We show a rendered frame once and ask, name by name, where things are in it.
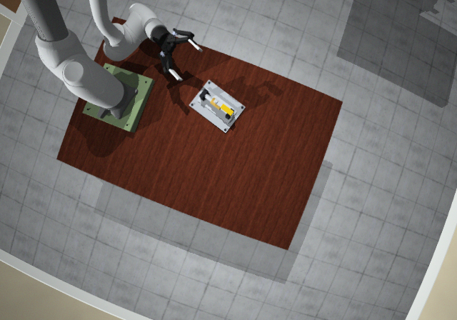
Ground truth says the ball valve with yellow lever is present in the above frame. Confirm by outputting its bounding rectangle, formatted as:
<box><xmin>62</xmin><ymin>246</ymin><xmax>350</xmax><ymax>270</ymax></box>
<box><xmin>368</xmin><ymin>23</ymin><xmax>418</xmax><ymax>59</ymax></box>
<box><xmin>197</xmin><ymin>89</ymin><xmax>237</xmax><ymax>124</ymax></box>

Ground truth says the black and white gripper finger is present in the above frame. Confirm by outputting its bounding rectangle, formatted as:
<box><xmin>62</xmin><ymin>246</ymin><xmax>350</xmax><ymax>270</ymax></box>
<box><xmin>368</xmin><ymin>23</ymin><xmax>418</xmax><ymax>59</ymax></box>
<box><xmin>158</xmin><ymin>44</ymin><xmax>183</xmax><ymax>81</ymax></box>
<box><xmin>167</xmin><ymin>28</ymin><xmax>203</xmax><ymax>52</ymax></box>

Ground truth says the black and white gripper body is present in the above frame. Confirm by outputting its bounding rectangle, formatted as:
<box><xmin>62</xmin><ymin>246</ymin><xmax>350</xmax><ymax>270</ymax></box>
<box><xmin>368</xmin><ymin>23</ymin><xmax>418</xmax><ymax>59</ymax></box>
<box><xmin>152</xmin><ymin>26</ymin><xmax>176</xmax><ymax>53</ymax></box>

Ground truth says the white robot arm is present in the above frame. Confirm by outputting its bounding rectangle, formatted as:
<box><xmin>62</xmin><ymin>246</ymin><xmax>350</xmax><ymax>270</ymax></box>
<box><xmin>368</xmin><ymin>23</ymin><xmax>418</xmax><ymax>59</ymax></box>
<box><xmin>21</xmin><ymin>0</ymin><xmax>166</xmax><ymax>119</ymax></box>

